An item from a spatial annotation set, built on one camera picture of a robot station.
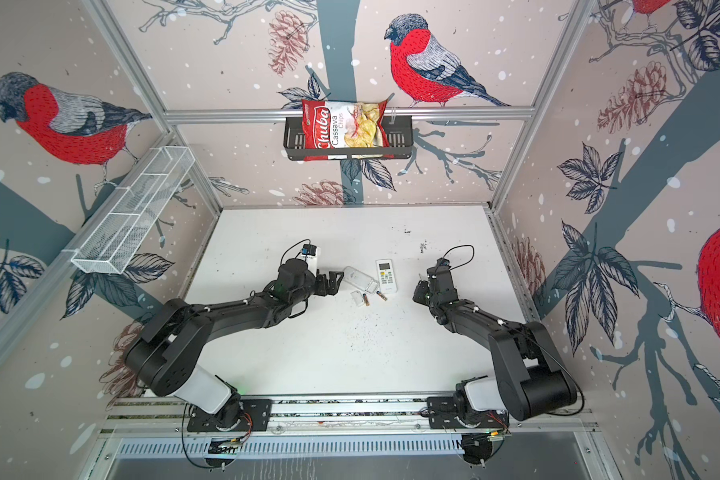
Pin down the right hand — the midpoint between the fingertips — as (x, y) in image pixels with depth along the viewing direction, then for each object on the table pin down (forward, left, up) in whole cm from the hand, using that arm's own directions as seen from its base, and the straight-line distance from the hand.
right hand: (418, 290), depth 93 cm
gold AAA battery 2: (-1, +12, -2) cm, 12 cm away
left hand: (+1, +27, +8) cm, 28 cm away
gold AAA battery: (-3, +17, -3) cm, 17 cm away
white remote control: (+4, +19, -1) cm, 19 cm away
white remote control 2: (+6, +10, -1) cm, 12 cm away
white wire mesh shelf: (-3, +77, +31) cm, 83 cm away
